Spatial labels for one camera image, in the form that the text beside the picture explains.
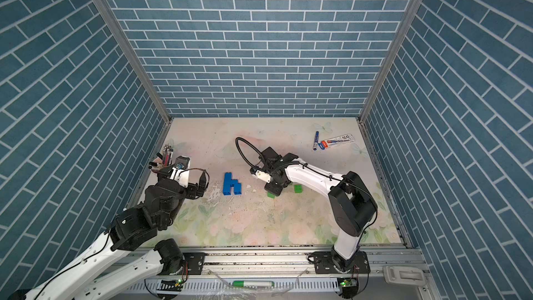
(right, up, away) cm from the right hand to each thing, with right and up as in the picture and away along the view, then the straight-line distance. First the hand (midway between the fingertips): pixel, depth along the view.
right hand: (274, 186), depth 88 cm
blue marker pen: (+22, +19, +23) cm, 37 cm away
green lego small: (+11, -2, +3) cm, 11 cm away
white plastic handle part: (+44, -26, -19) cm, 54 cm away
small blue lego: (-22, +3, +8) cm, 23 cm away
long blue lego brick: (-21, 0, +4) cm, 22 cm away
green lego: (-2, -5, +3) cm, 5 cm away
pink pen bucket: (-51, +8, +1) cm, 51 cm away
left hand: (-26, +10, -19) cm, 34 cm away
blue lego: (-21, -3, +2) cm, 21 cm away
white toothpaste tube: (+33, +19, +21) cm, 43 cm away
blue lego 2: (-16, -2, +3) cm, 17 cm away
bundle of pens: (-46, +13, -2) cm, 48 cm away
